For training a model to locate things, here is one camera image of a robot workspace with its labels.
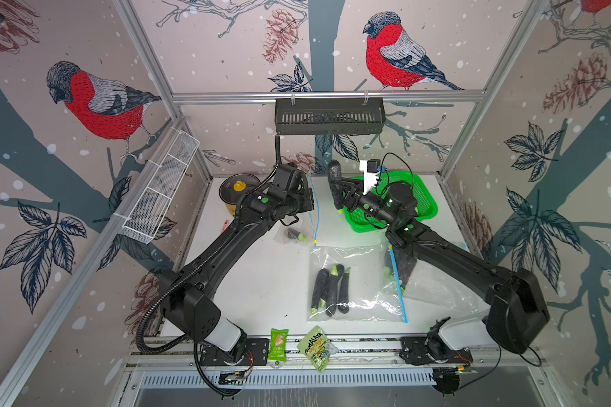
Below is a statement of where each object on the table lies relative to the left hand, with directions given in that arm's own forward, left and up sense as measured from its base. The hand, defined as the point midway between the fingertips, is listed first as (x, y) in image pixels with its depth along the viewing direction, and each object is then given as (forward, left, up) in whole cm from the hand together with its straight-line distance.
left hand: (316, 194), depth 78 cm
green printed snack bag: (-38, 0, -26) cm, 46 cm away
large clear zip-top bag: (-18, -14, -28) cm, 36 cm away
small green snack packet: (-37, +11, -26) cm, 47 cm away
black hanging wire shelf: (+44, -4, 0) cm, 44 cm away
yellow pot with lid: (+16, +33, -14) cm, 39 cm away
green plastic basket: (+12, -45, -21) cm, 51 cm away
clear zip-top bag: (-3, +8, -20) cm, 22 cm away
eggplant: (-22, -3, -25) cm, 33 cm away
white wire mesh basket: (-3, +56, -8) cm, 57 cm away
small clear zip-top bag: (-21, -37, -25) cm, 50 cm away
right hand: (-1, -6, +8) cm, 10 cm away
